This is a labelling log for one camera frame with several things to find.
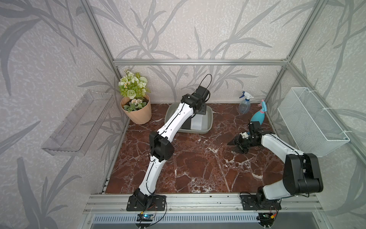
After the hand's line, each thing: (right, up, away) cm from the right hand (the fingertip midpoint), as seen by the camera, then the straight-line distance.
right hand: (229, 144), depth 87 cm
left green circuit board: (-47, -33, -16) cm, 59 cm away
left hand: (-18, +22, +3) cm, 28 cm away
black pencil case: (-26, +12, 0) cm, 29 cm away
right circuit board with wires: (+15, -35, -15) cm, 41 cm away
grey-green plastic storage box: (-11, +14, +20) cm, 27 cm away
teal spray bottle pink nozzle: (+25, +18, +12) cm, 33 cm away
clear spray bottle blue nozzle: (+20, +26, +28) cm, 43 cm away
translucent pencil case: (-20, +14, -1) cm, 25 cm away
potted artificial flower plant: (-59, +26, +7) cm, 65 cm away
